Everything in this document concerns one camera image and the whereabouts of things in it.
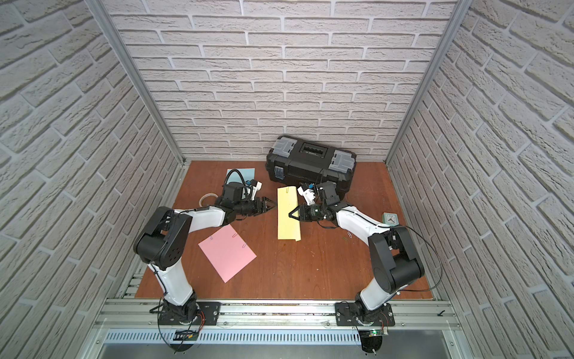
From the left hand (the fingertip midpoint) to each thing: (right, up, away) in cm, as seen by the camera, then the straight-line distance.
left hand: (276, 204), depth 91 cm
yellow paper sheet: (+5, -8, -7) cm, 12 cm away
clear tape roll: (-37, 0, +12) cm, 39 cm away
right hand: (+8, -4, -5) cm, 10 cm away
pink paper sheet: (-19, -19, -4) cm, 27 cm away
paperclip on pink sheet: (-14, -17, -2) cm, 22 cm away
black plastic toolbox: (+9, +18, +5) cm, 21 cm away
